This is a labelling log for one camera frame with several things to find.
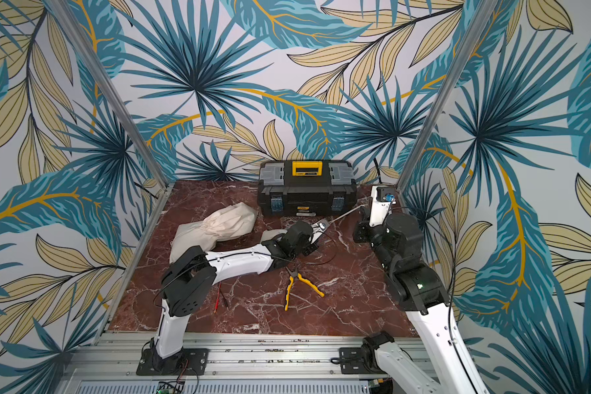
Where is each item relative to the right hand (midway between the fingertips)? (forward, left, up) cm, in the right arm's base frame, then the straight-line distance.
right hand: (348, 210), depth 63 cm
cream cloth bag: (+14, +38, -24) cm, 47 cm away
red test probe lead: (-10, +41, -38) cm, 57 cm away
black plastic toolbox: (+28, +9, -20) cm, 35 cm away
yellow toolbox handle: (+36, +8, -16) cm, 40 cm away
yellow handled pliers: (-1, +15, -37) cm, 39 cm away
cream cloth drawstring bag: (+1, +20, -12) cm, 23 cm away
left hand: (+12, +8, -27) cm, 30 cm away
